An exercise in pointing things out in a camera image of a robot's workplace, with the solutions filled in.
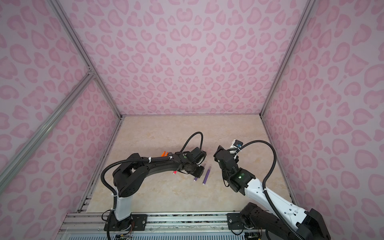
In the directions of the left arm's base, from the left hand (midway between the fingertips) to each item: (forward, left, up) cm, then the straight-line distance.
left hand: (203, 171), depth 88 cm
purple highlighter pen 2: (-2, -2, -1) cm, 3 cm away
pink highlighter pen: (+1, +17, -1) cm, 17 cm away
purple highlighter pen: (-4, +5, 0) cm, 6 cm away
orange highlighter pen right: (+13, +23, -2) cm, 27 cm away
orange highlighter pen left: (+13, +25, -2) cm, 28 cm away
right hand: (+6, -10, +17) cm, 20 cm away
